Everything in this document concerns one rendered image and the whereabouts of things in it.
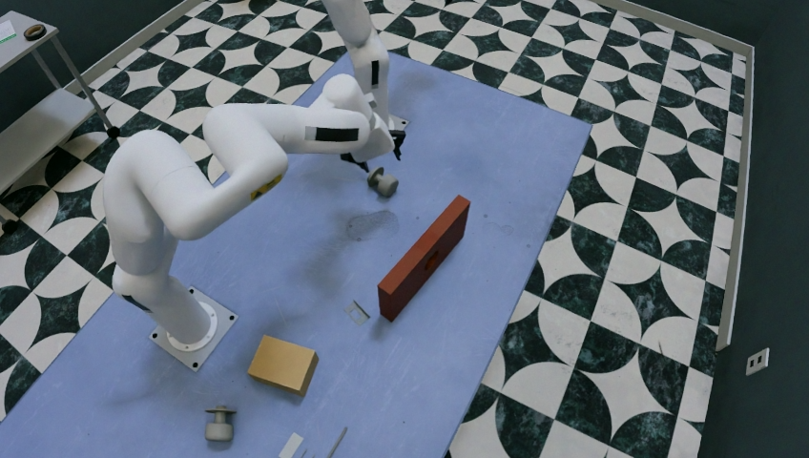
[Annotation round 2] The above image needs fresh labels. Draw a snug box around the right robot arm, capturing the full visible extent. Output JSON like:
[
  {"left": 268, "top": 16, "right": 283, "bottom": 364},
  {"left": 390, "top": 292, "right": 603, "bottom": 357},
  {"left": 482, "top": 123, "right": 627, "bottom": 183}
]
[{"left": 103, "top": 74, "right": 378, "bottom": 352}]

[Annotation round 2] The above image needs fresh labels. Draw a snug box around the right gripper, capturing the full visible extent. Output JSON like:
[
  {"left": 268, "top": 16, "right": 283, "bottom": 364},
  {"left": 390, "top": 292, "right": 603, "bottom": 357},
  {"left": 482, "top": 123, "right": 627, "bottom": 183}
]
[{"left": 340, "top": 113, "right": 406, "bottom": 173}]

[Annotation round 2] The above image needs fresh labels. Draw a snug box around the tan cardboard box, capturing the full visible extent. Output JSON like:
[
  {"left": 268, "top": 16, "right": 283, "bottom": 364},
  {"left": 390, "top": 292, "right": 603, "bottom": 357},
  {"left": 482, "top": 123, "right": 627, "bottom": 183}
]
[{"left": 247, "top": 335, "right": 319, "bottom": 397}]

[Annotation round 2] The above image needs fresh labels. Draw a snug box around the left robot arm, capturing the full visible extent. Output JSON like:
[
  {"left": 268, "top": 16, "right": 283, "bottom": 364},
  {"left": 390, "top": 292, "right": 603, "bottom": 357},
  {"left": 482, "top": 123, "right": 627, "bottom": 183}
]
[{"left": 322, "top": 0, "right": 394, "bottom": 130}]

